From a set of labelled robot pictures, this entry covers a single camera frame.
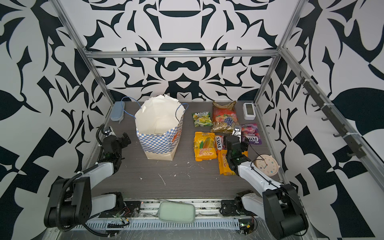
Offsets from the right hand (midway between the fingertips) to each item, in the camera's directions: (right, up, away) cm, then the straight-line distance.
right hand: (237, 133), depth 87 cm
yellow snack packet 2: (-8, -18, -5) cm, 20 cm away
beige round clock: (+17, -18, 0) cm, 25 cm away
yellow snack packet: (-18, -8, +3) cm, 20 cm away
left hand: (-71, 0, +1) cm, 71 cm away
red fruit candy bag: (-4, +9, +16) cm, 19 cm away
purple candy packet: (+13, 0, +13) cm, 18 cm away
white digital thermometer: (+15, +14, +23) cm, 30 cm away
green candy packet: (-18, +8, +21) cm, 29 cm away
